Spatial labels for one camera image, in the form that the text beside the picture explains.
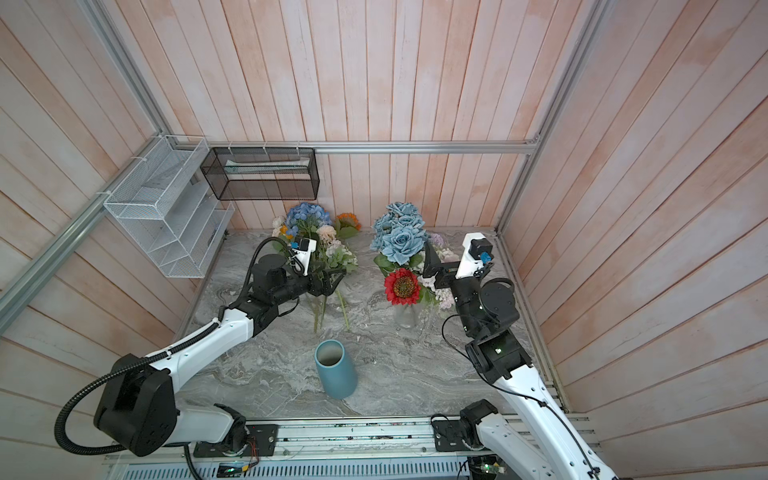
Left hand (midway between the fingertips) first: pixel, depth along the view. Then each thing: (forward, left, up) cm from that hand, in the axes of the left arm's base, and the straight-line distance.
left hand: (335, 272), depth 80 cm
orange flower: (+37, +1, -18) cm, 42 cm away
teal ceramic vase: (-25, -2, -5) cm, 25 cm away
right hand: (-5, -27, +18) cm, 33 cm away
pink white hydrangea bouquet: (-10, -28, +4) cm, 30 cm away
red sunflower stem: (-8, -18, +5) cm, 20 cm away
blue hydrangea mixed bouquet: (+32, +15, -11) cm, 37 cm away
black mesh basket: (+41, +29, +3) cm, 51 cm away
